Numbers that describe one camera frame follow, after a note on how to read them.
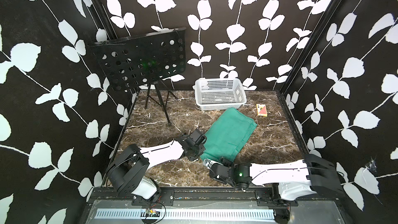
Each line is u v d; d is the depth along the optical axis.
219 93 1.18
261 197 0.75
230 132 0.95
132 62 0.69
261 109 1.09
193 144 0.67
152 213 0.71
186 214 0.70
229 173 0.58
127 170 0.43
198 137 0.68
